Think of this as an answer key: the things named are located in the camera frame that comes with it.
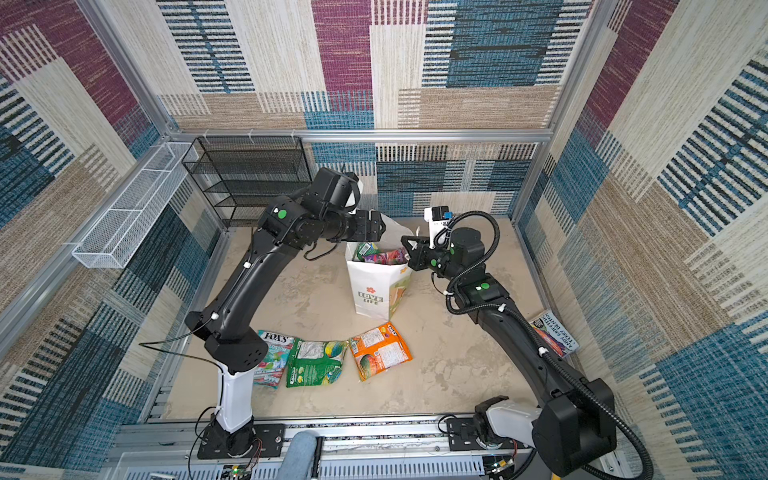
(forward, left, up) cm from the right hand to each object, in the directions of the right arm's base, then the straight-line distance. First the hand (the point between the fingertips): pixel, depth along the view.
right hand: (402, 243), depth 74 cm
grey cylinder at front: (-41, +25, -26) cm, 55 cm away
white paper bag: (-4, +6, -12) cm, 14 cm away
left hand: (+1, +6, +6) cm, 9 cm away
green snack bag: (-19, +25, -27) cm, 41 cm away
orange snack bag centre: (-16, +7, -27) cm, 32 cm away
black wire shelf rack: (+43, +55, -9) cm, 70 cm away
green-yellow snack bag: (+7, +10, -11) cm, 16 cm away
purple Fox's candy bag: (+6, +2, -12) cm, 14 cm away
